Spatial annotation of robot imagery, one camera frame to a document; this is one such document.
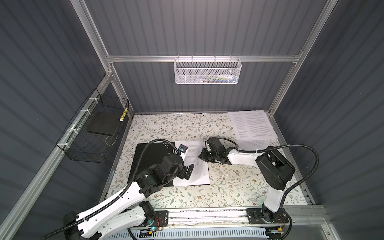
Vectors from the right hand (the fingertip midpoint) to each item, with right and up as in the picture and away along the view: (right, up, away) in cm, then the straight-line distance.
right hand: (198, 157), depth 92 cm
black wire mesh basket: (-53, +14, -20) cm, 59 cm away
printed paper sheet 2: (+41, +20, +20) cm, 50 cm away
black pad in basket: (-48, +21, -15) cm, 55 cm away
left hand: (-7, +2, -18) cm, 20 cm away
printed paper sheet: (0, -8, -10) cm, 12 cm away
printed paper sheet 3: (+38, +7, +10) cm, 40 cm away
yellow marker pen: (-42, +26, -11) cm, 50 cm away
